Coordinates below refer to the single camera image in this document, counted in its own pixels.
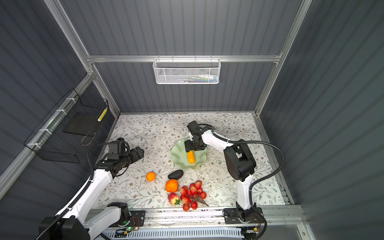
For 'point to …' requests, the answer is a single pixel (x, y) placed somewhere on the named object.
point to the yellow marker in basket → (102, 115)
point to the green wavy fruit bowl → (180, 157)
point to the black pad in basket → (82, 123)
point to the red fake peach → (174, 199)
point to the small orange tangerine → (151, 176)
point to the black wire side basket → (48, 141)
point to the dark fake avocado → (176, 175)
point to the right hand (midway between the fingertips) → (192, 149)
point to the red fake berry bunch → (190, 197)
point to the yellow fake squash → (191, 157)
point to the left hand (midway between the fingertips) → (137, 153)
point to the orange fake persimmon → (172, 185)
